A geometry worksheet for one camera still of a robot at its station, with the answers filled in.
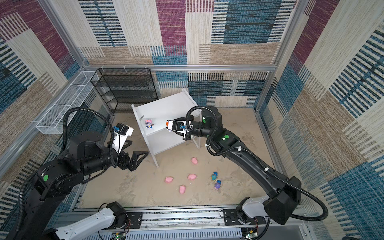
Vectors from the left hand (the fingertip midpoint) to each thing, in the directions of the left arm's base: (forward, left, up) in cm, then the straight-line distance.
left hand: (139, 145), depth 58 cm
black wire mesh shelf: (+60, +27, -16) cm, 68 cm away
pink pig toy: (+11, -21, -35) cm, 42 cm away
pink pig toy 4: (0, -7, -35) cm, 36 cm away
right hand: (+10, -11, +2) cm, 15 cm away
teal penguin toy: (0, -32, -35) cm, 47 cm away
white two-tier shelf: (+19, -1, -4) cm, 19 cm away
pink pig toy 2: (+1, -20, -34) cm, 40 cm away
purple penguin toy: (-4, -34, -35) cm, 49 cm away
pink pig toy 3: (-6, -14, -36) cm, 39 cm away
